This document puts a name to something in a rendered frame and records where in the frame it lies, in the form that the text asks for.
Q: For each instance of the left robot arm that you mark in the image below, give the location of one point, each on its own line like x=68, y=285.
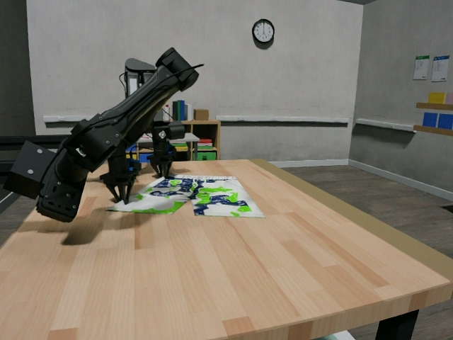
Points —
x=138, y=72

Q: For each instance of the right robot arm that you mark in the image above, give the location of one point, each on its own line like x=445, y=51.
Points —
x=97, y=141

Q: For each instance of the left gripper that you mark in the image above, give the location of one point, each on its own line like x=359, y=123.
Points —
x=161, y=159

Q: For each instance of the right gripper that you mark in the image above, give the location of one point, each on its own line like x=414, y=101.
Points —
x=121, y=175

